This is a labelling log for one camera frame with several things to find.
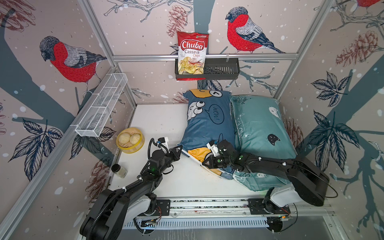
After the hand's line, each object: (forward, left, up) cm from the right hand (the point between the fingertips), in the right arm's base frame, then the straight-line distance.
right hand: (202, 164), depth 80 cm
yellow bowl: (+10, +47, -4) cm, 48 cm away
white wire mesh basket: (+10, +54, +23) cm, 59 cm away
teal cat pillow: (+19, -34, +7) cm, 40 cm away
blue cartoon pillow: (+26, -4, +7) cm, 28 cm away
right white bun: (+16, +44, -2) cm, 47 cm away
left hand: (+9, +10, +5) cm, 15 cm away
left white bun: (+16, +51, -1) cm, 53 cm away
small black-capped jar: (-6, +44, 0) cm, 45 cm away
